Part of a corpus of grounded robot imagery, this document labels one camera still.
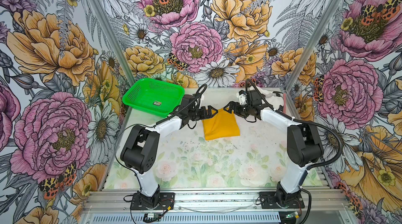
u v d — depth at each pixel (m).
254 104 0.76
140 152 0.48
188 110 0.74
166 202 0.73
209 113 0.80
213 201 0.76
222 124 1.00
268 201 0.73
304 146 0.50
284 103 1.08
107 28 0.87
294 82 1.18
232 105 0.85
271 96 1.11
